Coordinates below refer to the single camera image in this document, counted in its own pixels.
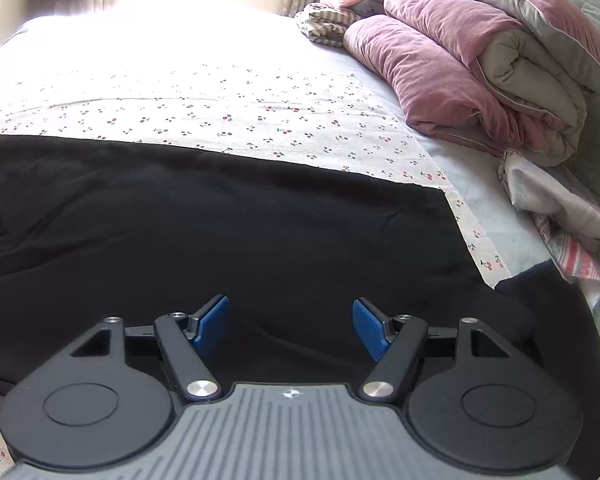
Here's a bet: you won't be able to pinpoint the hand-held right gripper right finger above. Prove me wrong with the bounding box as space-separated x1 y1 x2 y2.
352 297 511 402

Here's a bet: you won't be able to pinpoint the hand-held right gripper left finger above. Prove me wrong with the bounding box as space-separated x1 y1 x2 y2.
70 295 230 402

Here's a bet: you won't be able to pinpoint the black pants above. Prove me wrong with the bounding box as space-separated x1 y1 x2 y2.
0 130 536 397

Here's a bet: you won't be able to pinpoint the dark knit garment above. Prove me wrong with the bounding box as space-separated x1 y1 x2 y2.
494 260 600 480

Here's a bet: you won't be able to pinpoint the cherry print bed sheet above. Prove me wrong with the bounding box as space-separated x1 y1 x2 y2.
0 62 511 480

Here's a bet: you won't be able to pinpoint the white pink printed cloth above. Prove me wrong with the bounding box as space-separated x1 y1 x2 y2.
497 149 600 321

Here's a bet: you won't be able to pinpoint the light blue bed sheet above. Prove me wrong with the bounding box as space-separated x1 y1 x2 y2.
0 10 551 281

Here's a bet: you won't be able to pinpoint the purple grey folded quilt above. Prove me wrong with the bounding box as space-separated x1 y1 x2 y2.
344 0 600 168

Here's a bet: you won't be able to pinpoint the striped folded cloth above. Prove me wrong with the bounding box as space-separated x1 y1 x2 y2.
295 2 363 50

